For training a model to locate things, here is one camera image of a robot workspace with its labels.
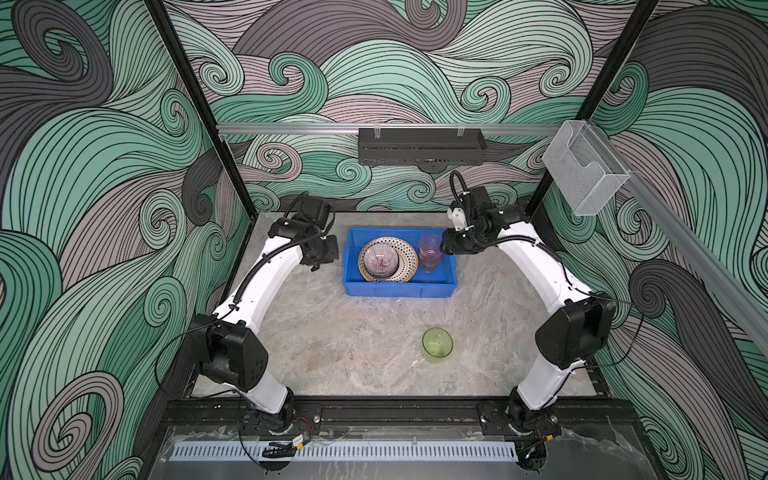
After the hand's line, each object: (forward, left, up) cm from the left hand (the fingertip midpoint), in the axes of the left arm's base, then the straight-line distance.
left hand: (330, 251), depth 82 cm
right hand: (+3, -34, 0) cm, 34 cm away
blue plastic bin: (0, -7, -17) cm, 18 cm away
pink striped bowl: (+7, -15, -13) cm, 21 cm away
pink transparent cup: (+9, -32, -12) cm, 35 cm away
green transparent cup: (-18, -32, -20) cm, 42 cm away
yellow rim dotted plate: (+10, -24, -16) cm, 31 cm away
